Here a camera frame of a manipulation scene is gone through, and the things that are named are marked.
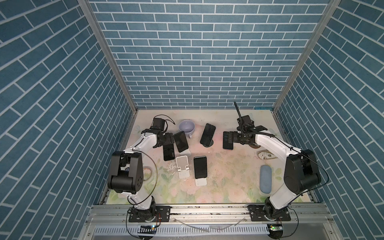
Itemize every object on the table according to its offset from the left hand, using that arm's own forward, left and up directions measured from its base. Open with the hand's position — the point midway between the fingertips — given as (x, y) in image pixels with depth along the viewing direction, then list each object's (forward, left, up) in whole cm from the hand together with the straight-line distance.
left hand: (167, 140), depth 94 cm
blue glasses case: (-24, -58, -5) cm, 63 cm away
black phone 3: (-20, -21, +4) cm, 29 cm away
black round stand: (-2, -28, -2) cm, 28 cm away
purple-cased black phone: (-1, -39, -5) cm, 39 cm away
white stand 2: (-18, -11, -2) cm, 21 cm away
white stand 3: (-25, -21, -6) cm, 33 cm away
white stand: (-6, -12, -5) cm, 15 cm away
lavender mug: (+13, -13, -2) cm, 18 cm away
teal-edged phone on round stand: (+2, -26, +3) cm, 26 cm away
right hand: (-1, -42, +4) cm, 42 cm away
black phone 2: (-6, -1, -5) cm, 8 cm away
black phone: (+4, -8, -7) cm, 11 cm away
